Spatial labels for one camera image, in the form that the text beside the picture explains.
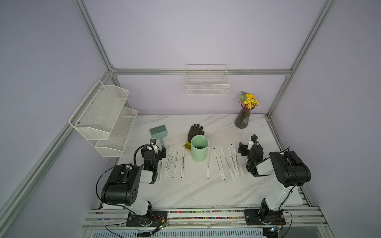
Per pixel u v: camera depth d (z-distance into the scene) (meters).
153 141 0.80
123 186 0.46
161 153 0.86
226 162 0.94
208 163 0.93
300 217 0.75
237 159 0.95
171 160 0.95
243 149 0.89
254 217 0.73
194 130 1.08
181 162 0.93
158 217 0.74
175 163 0.93
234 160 0.94
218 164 0.93
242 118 1.05
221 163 0.93
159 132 1.11
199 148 0.84
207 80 0.95
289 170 0.49
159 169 0.91
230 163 0.93
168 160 0.95
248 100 0.95
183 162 0.93
